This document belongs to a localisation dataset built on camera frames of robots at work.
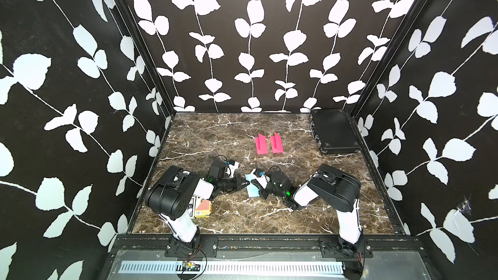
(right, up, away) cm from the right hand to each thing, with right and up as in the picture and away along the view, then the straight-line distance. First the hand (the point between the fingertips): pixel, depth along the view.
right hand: (251, 178), depth 92 cm
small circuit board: (-23, -27, -21) cm, 42 cm away
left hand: (0, -1, -1) cm, 2 cm away
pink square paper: (+5, +16, +11) cm, 20 cm away
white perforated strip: (-8, -27, -22) cm, 36 cm away
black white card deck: (-26, -10, -10) cm, 29 cm away
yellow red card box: (-20, -11, -10) cm, 25 cm away
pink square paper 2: (+13, +16, +11) cm, 24 cm away
